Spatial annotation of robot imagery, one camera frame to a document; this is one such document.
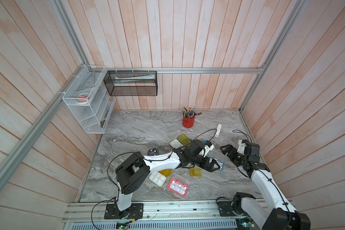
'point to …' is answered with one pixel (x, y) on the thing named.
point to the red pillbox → (178, 187)
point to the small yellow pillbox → (195, 172)
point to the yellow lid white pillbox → (159, 178)
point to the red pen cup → (188, 122)
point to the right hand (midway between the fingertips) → (224, 149)
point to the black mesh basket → (131, 83)
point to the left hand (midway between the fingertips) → (212, 167)
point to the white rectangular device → (218, 130)
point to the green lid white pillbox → (181, 141)
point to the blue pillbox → (221, 163)
